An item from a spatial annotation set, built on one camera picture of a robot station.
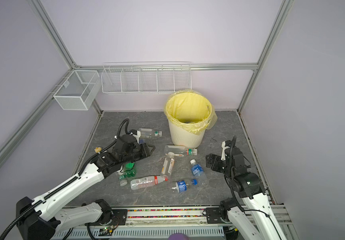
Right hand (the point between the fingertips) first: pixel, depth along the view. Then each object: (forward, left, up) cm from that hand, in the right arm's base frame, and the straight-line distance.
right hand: (214, 159), depth 73 cm
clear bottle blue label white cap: (-1, +6, -16) cm, 17 cm away
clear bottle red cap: (-6, +35, -14) cm, 38 cm away
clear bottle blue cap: (-9, +16, -14) cm, 23 cm away
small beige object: (+15, +71, -16) cm, 74 cm away
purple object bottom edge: (-30, +18, -20) cm, 40 cm away
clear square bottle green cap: (+15, +17, -17) cm, 29 cm away
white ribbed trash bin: (+20, +15, -10) cm, 27 cm away
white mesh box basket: (+50, +87, +4) cm, 101 cm away
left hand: (+4, +30, +2) cm, 31 cm away
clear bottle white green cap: (-4, +49, -15) cm, 52 cm away
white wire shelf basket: (+52, +42, +13) cm, 69 cm away
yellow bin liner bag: (+37, +10, -3) cm, 38 cm away
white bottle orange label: (+4, +24, -14) cm, 28 cm away
